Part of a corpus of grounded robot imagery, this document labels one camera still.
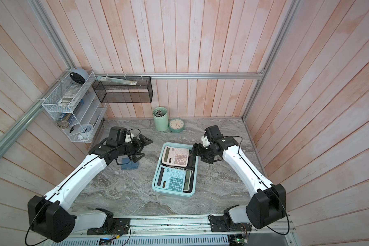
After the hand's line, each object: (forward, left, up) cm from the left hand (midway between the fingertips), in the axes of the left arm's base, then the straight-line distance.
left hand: (150, 148), depth 78 cm
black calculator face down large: (-13, -20, -9) cm, 26 cm away
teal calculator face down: (-13, -11, -8) cm, 19 cm away
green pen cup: (+29, -2, -9) cm, 31 cm away
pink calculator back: (+1, -13, -9) cm, 16 cm away
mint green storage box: (-2, -23, -8) cm, 25 cm away
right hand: (-1, -23, -4) cm, 23 cm away
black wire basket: (+47, +33, +1) cm, 58 cm away
